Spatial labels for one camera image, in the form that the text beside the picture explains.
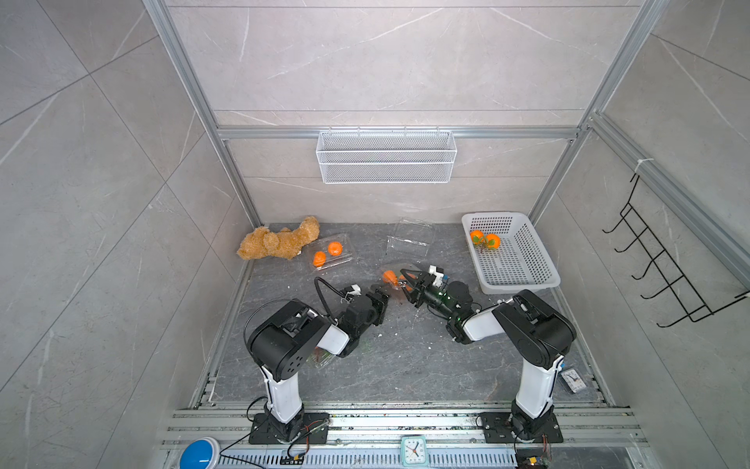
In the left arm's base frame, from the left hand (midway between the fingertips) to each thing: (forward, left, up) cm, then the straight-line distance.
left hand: (398, 289), depth 90 cm
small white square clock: (-27, -48, -7) cm, 55 cm away
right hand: (0, 0, +7) cm, 8 cm away
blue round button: (-41, +51, -7) cm, 65 cm away
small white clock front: (-42, -1, -6) cm, 42 cm away
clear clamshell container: (+20, +25, -5) cm, 32 cm away
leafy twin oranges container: (+23, -37, -5) cm, 44 cm away
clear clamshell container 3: (+31, -8, -10) cm, 34 cm away
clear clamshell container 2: (+13, 0, -7) cm, 15 cm away
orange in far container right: (+21, +22, -5) cm, 31 cm away
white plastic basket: (+15, -47, -9) cm, 50 cm away
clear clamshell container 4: (-22, +24, -2) cm, 32 cm away
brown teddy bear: (+18, +46, +4) cm, 50 cm away
